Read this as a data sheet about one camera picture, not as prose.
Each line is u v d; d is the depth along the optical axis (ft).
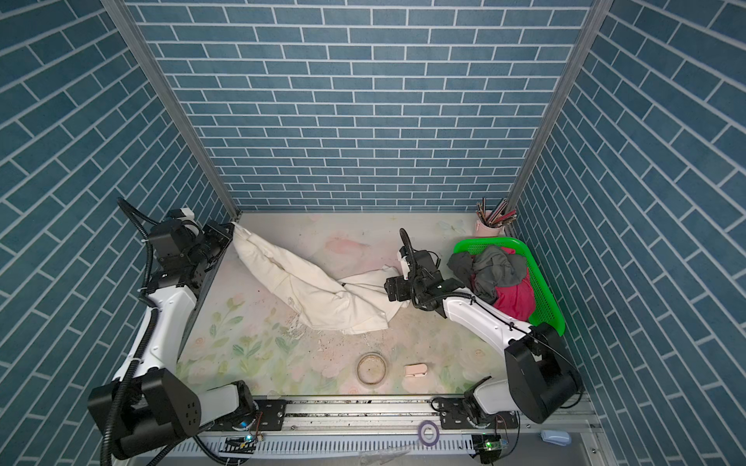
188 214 2.28
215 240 2.26
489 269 2.90
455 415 2.41
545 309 2.84
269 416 2.43
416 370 2.63
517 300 2.79
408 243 2.14
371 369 2.66
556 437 2.27
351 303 2.93
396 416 2.48
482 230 3.43
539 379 1.38
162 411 1.32
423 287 2.16
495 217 3.46
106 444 1.13
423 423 2.38
